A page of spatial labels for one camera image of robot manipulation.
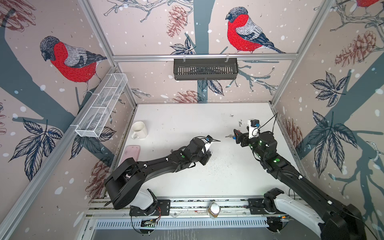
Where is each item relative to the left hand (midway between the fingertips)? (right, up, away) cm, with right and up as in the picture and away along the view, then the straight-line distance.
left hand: (210, 153), depth 82 cm
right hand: (+16, +13, -3) cm, 21 cm away
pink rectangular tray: (-50, -2, +11) cm, 51 cm away
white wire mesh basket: (-58, +19, -10) cm, 62 cm away
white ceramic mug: (-44, +11, +11) cm, 46 cm away
